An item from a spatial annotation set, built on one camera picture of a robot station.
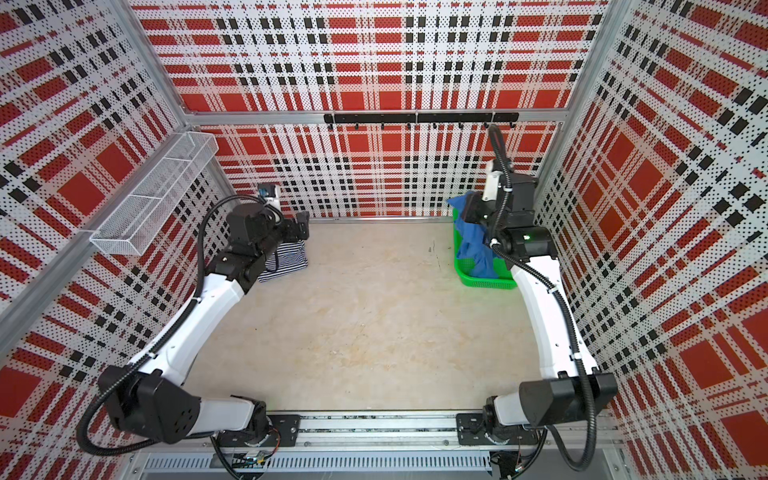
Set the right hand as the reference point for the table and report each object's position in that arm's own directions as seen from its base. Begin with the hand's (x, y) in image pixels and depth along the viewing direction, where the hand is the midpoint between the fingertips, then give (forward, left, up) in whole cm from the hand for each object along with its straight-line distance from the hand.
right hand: (470, 197), depth 71 cm
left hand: (+1, +45, -7) cm, 46 cm away
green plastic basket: (0, -17, -35) cm, 38 cm away
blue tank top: (-7, -1, -10) cm, 12 cm away
